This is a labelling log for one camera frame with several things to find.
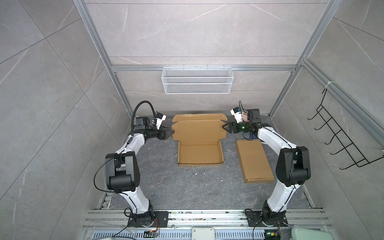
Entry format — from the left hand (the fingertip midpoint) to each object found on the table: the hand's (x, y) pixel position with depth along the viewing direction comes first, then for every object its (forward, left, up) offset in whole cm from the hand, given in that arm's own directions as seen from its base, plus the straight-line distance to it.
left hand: (169, 127), depth 90 cm
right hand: (+1, -36, 0) cm, 36 cm away
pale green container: (-55, -64, -13) cm, 86 cm away
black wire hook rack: (-24, -82, +16) cm, 87 cm away
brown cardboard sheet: (-2, -18, -6) cm, 19 cm away
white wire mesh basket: (+31, -19, +13) cm, 38 cm away
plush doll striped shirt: (-5, -43, +12) cm, 45 cm away
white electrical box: (-53, -18, -15) cm, 58 cm away
